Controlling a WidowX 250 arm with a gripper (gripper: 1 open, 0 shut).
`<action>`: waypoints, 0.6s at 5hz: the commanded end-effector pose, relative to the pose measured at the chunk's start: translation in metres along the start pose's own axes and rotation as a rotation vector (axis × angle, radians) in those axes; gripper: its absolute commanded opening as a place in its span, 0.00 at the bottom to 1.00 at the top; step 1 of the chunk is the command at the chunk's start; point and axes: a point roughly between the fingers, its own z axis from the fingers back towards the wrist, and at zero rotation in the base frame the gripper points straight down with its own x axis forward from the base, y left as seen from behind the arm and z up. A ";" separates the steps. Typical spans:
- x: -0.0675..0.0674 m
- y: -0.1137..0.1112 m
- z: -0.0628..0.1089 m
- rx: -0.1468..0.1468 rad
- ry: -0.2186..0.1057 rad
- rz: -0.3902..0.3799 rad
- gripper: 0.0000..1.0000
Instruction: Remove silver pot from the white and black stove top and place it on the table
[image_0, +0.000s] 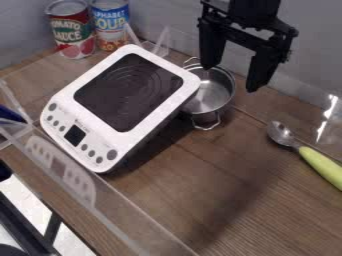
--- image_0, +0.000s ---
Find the silver pot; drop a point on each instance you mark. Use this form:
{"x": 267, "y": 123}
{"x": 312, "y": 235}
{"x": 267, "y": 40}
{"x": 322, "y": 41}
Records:
{"x": 211, "y": 101}

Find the tomato sauce can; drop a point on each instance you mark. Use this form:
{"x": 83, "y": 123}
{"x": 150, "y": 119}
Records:
{"x": 72, "y": 28}

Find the alphabet soup can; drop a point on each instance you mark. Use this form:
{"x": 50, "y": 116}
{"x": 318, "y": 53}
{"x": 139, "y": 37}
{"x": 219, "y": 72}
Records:
{"x": 111, "y": 16}

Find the clear acrylic barrier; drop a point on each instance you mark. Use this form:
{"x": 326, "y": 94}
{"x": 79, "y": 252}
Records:
{"x": 118, "y": 225}

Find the white and black stove top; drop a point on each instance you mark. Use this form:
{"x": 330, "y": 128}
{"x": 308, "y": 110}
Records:
{"x": 111, "y": 109}

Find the spoon with green handle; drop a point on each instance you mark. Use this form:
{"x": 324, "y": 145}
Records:
{"x": 328, "y": 168}

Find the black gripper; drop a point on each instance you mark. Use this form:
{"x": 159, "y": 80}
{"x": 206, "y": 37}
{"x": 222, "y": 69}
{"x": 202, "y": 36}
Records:
{"x": 249, "y": 23}

